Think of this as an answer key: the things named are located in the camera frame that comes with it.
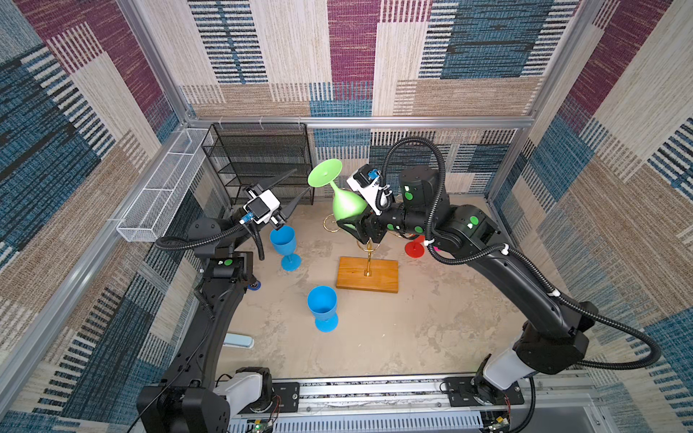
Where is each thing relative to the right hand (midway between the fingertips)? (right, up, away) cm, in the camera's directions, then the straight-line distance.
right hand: (354, 215), depth 62 cm
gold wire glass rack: (+5, -19, +34) cm, 39 cm away
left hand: (-11, +7, -7) cm, 15 cm away
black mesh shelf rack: (-40, +25, +43) cm, 63 cm away
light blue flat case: (-33, -36, +17) cm, 52 cm away
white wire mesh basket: (-67, +2, +30) cm, 73 cm away
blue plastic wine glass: (-9, -24, +17) cm, 31 cm away
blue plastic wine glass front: (-23, -7, +27) cm, 36 cm away
